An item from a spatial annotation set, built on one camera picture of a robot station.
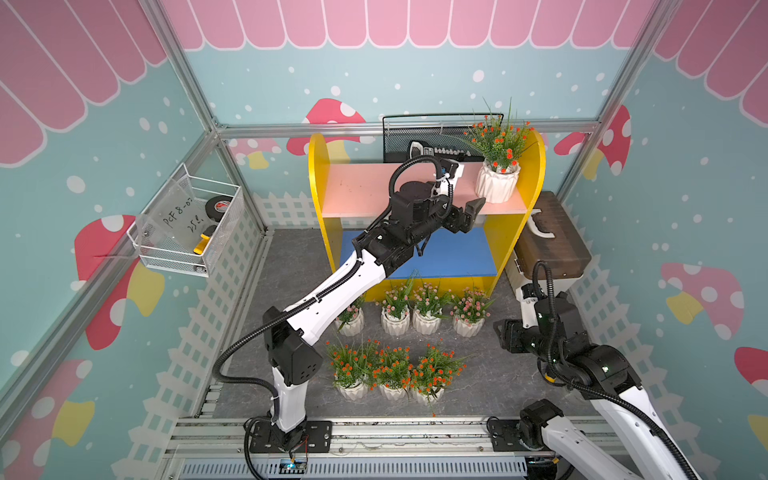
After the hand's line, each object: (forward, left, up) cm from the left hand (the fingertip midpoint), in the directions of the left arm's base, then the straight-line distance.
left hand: (467, 198), depth 67 cm
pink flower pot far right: (-13, -4, -29) cm, 32 cm away
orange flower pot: (-29, +27, -28) cm, 49 cm away
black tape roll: (+7, +64, -10) cm, 65 cm away
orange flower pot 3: (-30, +6, -28) cm, 41 cm away
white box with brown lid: (+9, -30, -22) cm, 38 cm away
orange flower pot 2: (-30, +16, -30) cm, 45 cm away
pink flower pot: (-13, +16, -29) cm, 35 cm away
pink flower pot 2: (-12, +6, -30) cm, 33 cm away
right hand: (-20, -11, -22) cm, 32 cm away
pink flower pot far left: (-13, +29, -36) cm, 48 cm away
